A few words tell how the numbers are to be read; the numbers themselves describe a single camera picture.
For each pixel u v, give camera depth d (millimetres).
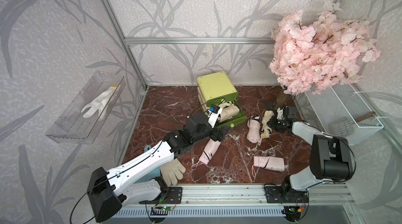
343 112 630
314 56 645
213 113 606
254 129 921
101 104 642
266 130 911
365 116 630
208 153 842
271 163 805
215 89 909
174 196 724
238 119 867
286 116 747
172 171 806
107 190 381
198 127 521
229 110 902
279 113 871
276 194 735
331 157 455
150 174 458
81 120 663
